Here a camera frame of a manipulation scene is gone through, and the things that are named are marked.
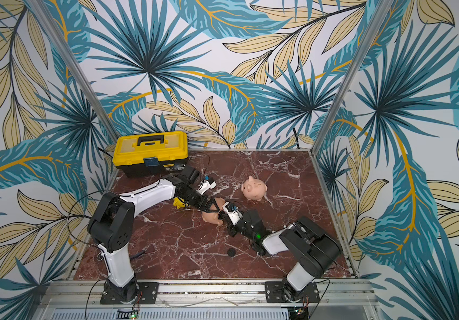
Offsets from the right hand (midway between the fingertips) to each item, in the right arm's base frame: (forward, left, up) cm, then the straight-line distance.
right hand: (224, 214), depth 88 cm
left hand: (+2, +6, +2) cm, 6 cm away
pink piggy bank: (+11, -14, +3) cm, 18 cm away
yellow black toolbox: (+26, +38, +12) cm, 48 cm away
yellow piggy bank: (+5, +20, +1) cm, 21 cm away
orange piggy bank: (-3, +5, +3) cm, 6 cm away
